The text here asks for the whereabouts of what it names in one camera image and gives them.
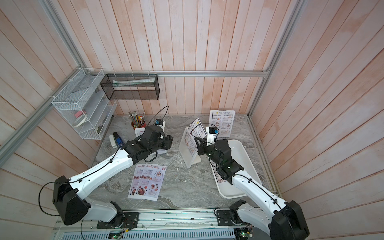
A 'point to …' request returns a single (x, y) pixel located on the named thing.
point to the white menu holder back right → (188, 160)
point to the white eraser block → (111, 137)
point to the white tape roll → (79, 120)
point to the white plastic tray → (227, 190)
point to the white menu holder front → (209, 120)
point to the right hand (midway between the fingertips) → (195, 137)
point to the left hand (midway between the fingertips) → (168, 140)
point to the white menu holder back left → (139, 131)
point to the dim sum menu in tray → (219, 179)
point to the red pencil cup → (135, 125)
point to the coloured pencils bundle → (138, 121)
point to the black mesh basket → (131, 86)
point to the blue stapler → (117, 138)
